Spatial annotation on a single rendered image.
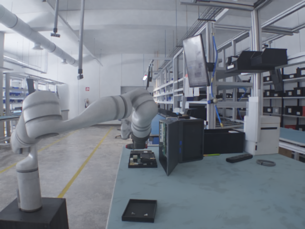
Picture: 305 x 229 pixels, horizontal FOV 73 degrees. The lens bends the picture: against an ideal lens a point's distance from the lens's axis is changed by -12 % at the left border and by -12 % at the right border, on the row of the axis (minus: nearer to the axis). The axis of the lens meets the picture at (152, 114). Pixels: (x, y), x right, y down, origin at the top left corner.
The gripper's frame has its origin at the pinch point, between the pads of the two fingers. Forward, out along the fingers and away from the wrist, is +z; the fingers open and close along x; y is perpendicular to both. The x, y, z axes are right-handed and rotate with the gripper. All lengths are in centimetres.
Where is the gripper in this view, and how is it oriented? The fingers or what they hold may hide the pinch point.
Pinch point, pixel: (133, 146)
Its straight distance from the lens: 104.2
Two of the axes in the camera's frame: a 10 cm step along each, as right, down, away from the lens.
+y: 9.9, -0.1, 1.1
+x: -0.6, -8.6, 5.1
